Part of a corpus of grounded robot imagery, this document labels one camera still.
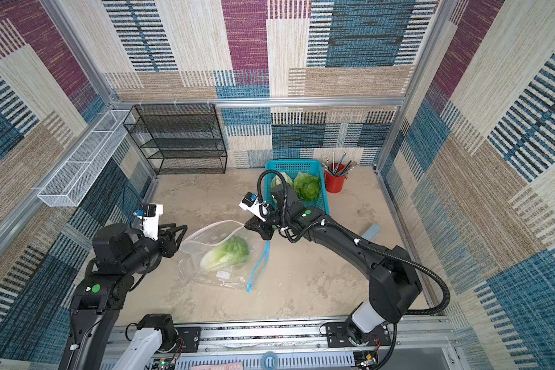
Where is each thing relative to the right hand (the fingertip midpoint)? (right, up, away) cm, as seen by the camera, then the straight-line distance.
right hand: (252, 226), depth 78 cm
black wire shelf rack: (-38, +36, +32) cm, 62 cm away
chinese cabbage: (+20, +14, +20) cm, 31 cm away
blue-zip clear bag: (-9, -10, +4) cm, 14 cm away
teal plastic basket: (+15, +23, +34) cm, 44 cm away
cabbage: (-7, -9, +3) cm, 12 cm away
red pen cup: (+35, +15, +31) cm, 49 cm away
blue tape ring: (+6, -39, -7) cm, 40 cm away
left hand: (-20, +1, -9) cm, 22 cm away
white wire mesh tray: (-55, +17, -4) cm, 58 cm away
